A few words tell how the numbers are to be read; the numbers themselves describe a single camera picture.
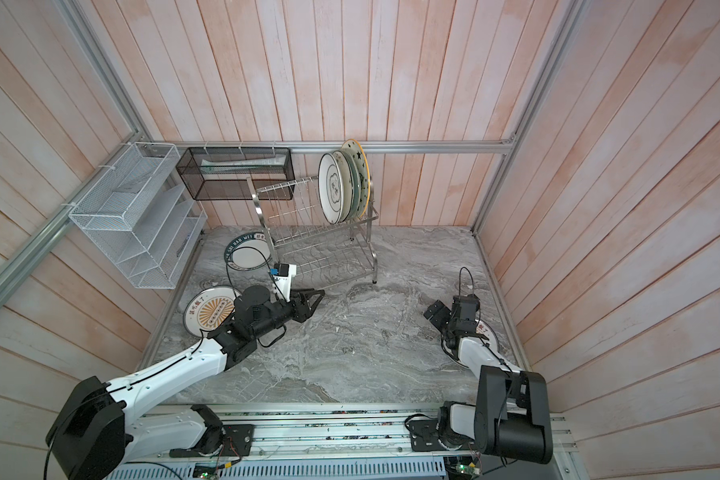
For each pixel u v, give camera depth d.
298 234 1.22
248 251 1.17
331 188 0.85
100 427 0.39
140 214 0.73
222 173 1.01
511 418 0.42
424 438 0.73
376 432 0.76
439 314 0.84
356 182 0.75
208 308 0.98
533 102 0.84
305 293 0.70
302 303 0.69
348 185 0.76
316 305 0.73
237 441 0.73
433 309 0.84
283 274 0.69
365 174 0.77
